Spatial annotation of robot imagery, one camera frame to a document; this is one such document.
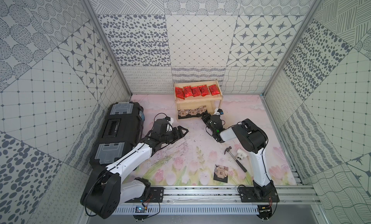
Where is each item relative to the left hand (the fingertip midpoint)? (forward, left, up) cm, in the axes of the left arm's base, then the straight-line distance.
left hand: (185, 130), depth 82 cm
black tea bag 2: (+24, -4, -13) cm, 28 cm away
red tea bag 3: (+24, -6, +8) cm, 26 cm away
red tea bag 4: (+25, -12, +8) cm, 29 cm away
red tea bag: (+22, +4, +8) cm, 24 cm away
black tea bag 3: (+24, -10, -10) cm, 28 cm away
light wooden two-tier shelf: (+17, -4, +5) cm, 18 cm away
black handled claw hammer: (-4, -27, -16) cm, 32 cm away
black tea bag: (+19, +6, -13) cm, 24 cm away
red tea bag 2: (+24, -1, +9) cm, 25 cm away
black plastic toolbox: (-3, +35, +2) cm, 35 cm away
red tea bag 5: (+25, -18, +9) cm, 32 cm away
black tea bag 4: (-18, -21, -17) cm, 33 cm away
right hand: (+21, -11, -10) cm, 26 cm away
